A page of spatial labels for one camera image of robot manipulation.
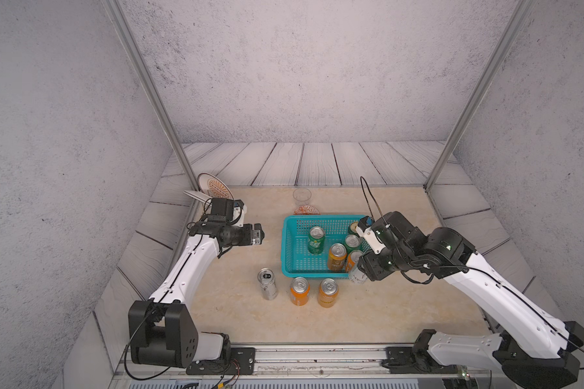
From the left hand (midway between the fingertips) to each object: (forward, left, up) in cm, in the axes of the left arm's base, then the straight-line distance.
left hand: (255, 234), depth 84 cm
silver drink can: (-17, -5, -5) cm, 18 cm away
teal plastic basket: (-1, -14, -16) cm, 21 cm away
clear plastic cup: (+29, -17, -12) cm, 36 cm away
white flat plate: (+15, +22, +3) cm, 26 cm away
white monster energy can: (-18, -31, +4) cm, 36 cm away
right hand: (-17, -33, +10) cm, 39 cm away
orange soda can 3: (-6, -28, -6) cm, 29 cm away
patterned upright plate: (+28, +22, -3) cm, 35 cm away
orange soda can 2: (-18, -24, -6) cm, 31 cm away
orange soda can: (-18, -15, -6) cm, 24 cm away
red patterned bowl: (+21, -19, -13) cm, 31 cm away
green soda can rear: (+2, -22, -7) cm, 23 cm away
